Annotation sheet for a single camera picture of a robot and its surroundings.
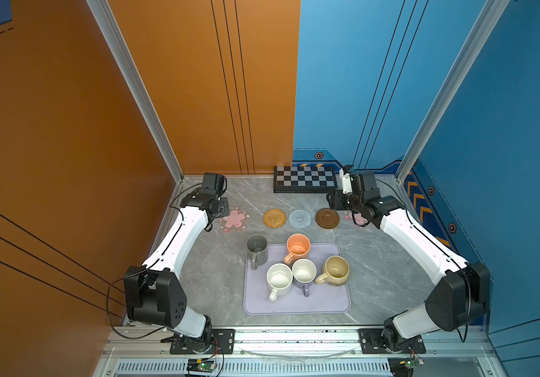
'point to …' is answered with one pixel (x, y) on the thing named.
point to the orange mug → (298, 246)
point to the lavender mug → (304, 274)
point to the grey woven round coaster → (300, 219)
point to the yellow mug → (337, 272)
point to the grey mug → (257, 250)
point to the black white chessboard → (304, 179)
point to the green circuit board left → (197, 364)
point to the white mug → (279, 277)
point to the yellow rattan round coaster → (274, 218)
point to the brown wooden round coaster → (327, 218)
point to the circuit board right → (403, 367)
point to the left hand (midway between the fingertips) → (216, 205)
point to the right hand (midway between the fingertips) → (332, 195)
